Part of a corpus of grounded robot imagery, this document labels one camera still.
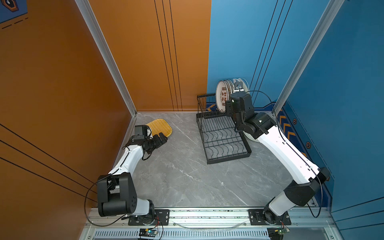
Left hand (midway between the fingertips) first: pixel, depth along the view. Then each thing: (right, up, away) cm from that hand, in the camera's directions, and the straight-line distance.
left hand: (162, 140), depth 89 cm
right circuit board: (+58, -42, -20) cm, 75 cm away
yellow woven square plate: (-8, +9, +23) cm, 26 cm away
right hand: (+38, +21, -18) cm, 47 cm away
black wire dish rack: (+38, -2, +12) cm, 39 cm away
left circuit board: (-3, -42, -19) cm, 46 cm away
